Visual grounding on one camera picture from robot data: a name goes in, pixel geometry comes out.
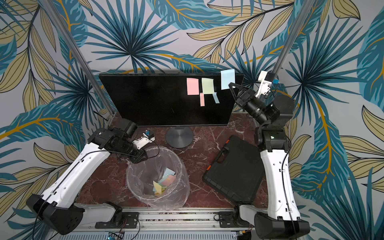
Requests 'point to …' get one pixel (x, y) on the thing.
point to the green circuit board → (112, 238)
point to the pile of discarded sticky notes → (168, 178)
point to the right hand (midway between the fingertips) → (228, 85)
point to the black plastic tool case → (237, 171)
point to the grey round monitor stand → (179, 137)
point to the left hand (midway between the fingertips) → (142, 158)
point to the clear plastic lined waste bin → (140, 177)
